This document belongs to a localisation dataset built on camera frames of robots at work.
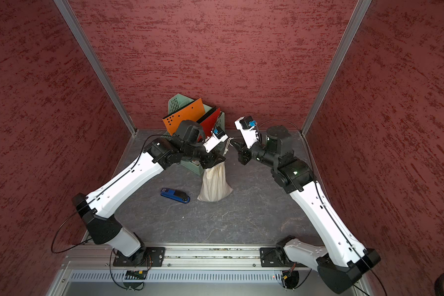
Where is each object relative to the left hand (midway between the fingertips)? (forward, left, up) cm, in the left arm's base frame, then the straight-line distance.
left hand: (218, 157), depth 70 cm
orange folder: (+30, +15, -2) cm, 34 cm away
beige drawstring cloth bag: (-5, +1, -11) cm, 12 cm away
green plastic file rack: (+45, +26, -7) cm, 52 cm away
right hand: (0, -5, +9) cm, 10 cm away
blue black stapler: (-4, +22, -26) cm, 35 cm away
